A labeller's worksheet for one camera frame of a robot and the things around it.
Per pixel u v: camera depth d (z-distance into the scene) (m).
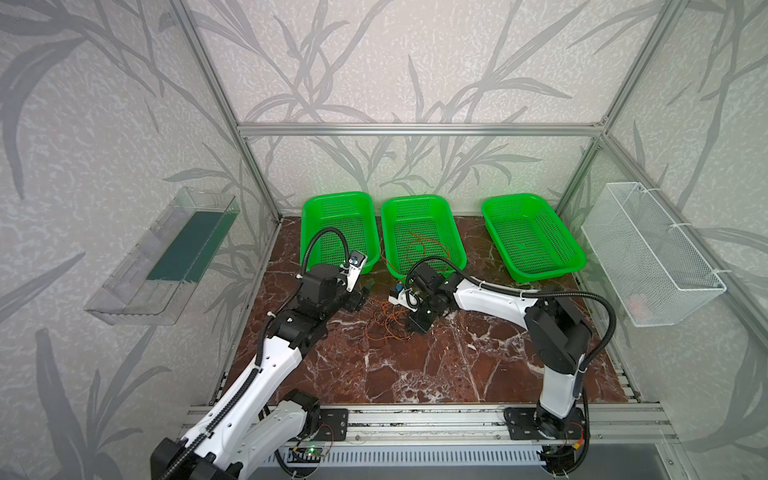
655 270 0.63
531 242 1.12
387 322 0.89
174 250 0.70
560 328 0.48
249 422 0.43
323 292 0.55
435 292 0.69
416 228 1.23
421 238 1.14
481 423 0.75
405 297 0.79
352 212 1.20
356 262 0.65
